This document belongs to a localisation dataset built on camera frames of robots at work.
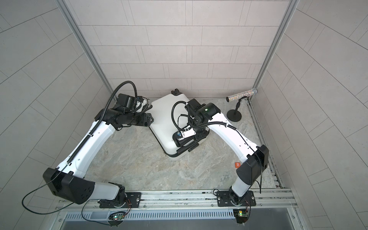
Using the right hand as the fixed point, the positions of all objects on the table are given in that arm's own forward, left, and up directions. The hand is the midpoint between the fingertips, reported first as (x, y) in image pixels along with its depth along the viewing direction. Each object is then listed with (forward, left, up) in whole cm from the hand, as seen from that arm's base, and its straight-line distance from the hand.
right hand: (193, 130), depth 77 cm
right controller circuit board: (-36, -20, -20) cm, 46 cm away
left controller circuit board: (-34, +38, -14) cm, 53 cm away
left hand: (+7, +22, +5) cm, 24 cm away
